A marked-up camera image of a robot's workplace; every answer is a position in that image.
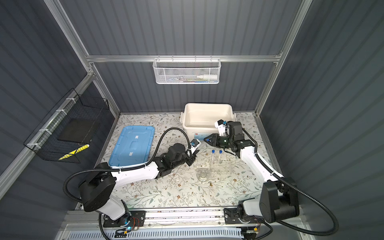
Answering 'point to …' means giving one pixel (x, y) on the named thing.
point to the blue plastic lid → (134, 146)
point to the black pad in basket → (78, 130)
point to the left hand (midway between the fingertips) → (198, 149)
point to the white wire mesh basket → (186, 70)
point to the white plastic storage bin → (199, 119)
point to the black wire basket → (44, 141)
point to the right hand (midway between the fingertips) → (207, 141)
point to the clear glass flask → (203, 174)
